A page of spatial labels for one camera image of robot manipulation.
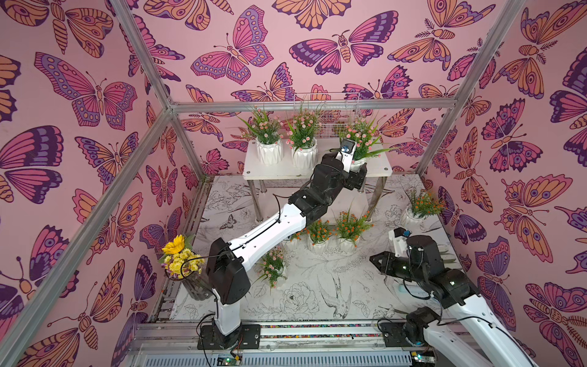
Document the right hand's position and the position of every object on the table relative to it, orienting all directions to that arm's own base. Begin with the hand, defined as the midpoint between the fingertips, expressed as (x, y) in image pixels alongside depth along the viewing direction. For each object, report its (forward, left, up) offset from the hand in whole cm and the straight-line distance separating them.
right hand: (372, 257), depth 75 cm
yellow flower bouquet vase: (-7, +57, +9) cm, 58 cm away
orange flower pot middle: (+10, +17, -2) cm, 20 cm away
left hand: (+22, +7, +23) cm, 33 cm away
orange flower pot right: (+11, +6, -1) cm, 13 cm away
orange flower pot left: (+11, +24, -10) cm, 28 cm away
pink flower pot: (-4, +32, 0) cm, 32 cm away
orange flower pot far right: (+23, -24, -2) cm, 33 cm away
